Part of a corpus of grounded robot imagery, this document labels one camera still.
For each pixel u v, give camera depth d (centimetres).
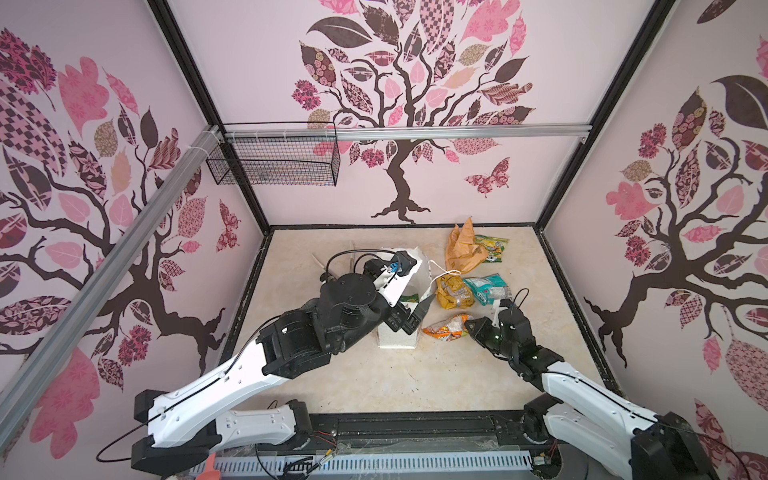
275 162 122
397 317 49
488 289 95
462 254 106
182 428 37
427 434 75
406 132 93
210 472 67
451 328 83
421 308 48
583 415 52
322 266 106
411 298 80
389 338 84
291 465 72
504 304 79
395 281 44
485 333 75
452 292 98
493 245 109
